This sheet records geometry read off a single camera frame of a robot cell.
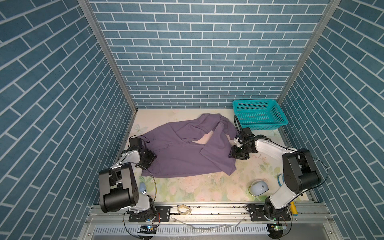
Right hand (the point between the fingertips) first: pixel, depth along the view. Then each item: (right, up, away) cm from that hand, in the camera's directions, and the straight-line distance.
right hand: (231, 154), depth 92 cm
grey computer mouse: (+10, -13, -17) cm, 24 cm away
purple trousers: (-33, -1, +3) cm, 34 cm away
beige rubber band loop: (-26, -25, -18) cm, 40 cm away
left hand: (-48, -2, 0) cm, 48 cm away
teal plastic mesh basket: (+29, +26, +27) cm, 48 cm away
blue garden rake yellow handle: (+28, -22, -17) cm, 40 cm away
